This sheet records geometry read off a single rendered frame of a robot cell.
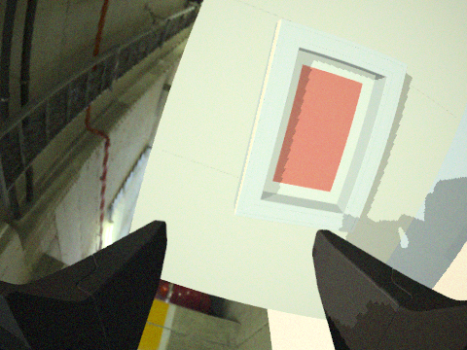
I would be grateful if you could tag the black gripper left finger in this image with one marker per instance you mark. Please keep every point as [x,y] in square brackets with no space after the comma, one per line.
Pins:
[99,303]

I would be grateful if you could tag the white picture frame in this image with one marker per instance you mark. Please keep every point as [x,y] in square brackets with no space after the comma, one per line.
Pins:
[322,121]

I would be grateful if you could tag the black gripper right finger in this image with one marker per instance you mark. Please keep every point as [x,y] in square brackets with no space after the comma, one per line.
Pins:
[370,306]

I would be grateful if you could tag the pale beige wall panel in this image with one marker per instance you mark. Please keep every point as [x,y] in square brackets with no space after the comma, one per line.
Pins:
[200,144]

